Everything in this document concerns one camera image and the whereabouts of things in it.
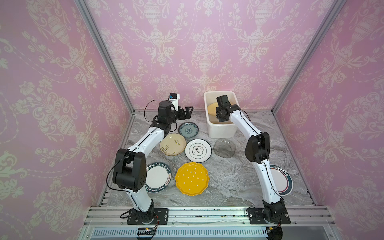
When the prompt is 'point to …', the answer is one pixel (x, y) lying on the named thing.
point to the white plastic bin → (215, 129)
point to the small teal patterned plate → (188, 129)
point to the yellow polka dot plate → (192, 178)
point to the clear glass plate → (224, 148)
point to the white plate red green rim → (282, 179)
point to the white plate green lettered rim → (158, 177)
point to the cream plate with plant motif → (172, 144)
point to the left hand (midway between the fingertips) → (187, 107)
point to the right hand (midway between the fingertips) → (217, 111)
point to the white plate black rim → (198, 150)
